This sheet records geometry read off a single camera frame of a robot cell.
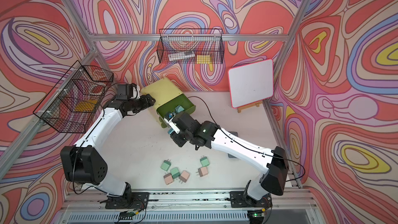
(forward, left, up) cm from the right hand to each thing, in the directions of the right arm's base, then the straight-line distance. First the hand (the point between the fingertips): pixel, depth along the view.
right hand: (177, 135), depth 72 cm
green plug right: (-5, -12, -20) cm, 24 cm away
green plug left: (-7, +9, -20) cm, 23 cm away
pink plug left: (-14, +6, -20) cm, 25 cm away
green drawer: (+19, -5, -3) cm, 20 cm away
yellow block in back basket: (+44, -14, +13) cm, 48 cm away
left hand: (+22, +16, +1) cm, 27 cm away
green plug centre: (-11, +3, -20) cm, 23 cm away
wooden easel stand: (+33, -52, -19) cm, 64 cm away
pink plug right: (-11, -11, -20) cm, 25 cm away
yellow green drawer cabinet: (+31, +11, 0) cm, 33 cm away
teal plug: (+21, +1, -6) cm, 22 cm away
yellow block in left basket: (+12, +41, +11) cm, 44 cm away
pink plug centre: (-13, -2, -20) cm, 24 cm away
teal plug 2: (+1, +3, +3) cm, 4 cm away
